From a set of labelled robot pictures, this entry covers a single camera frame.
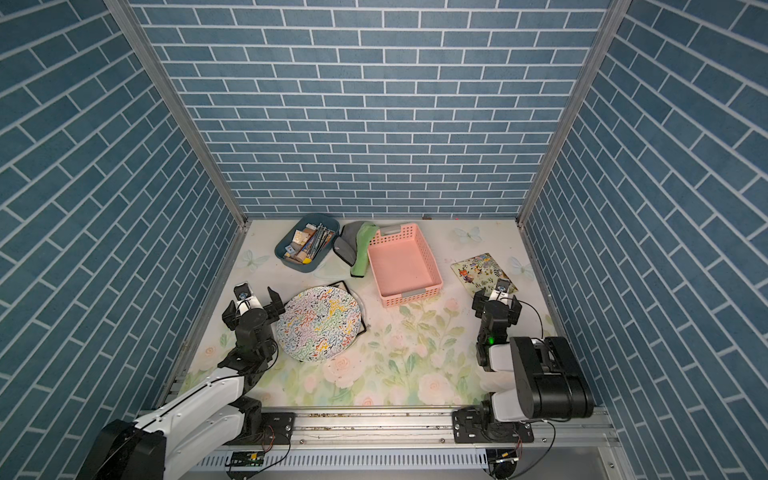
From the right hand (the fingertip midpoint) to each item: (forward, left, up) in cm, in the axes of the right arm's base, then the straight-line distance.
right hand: (503, 294), depth 90 cm
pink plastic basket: (+15, +32, -9) cm, 37 cm away
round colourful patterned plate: (-12, +56, -5) cm, 57 cm away
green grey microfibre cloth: (+19, +51, -4) cm, 54 cm away
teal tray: (+29, +73, -3) cm, 79 cm away
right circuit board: (-41, +4, -9) cm, 42 cm away
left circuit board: (-46, +66, -11) cm, 81 cm away
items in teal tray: (+20, +68, -5) cm, 71 cm away
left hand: (-10, +70, +7) cm, 71 cm away
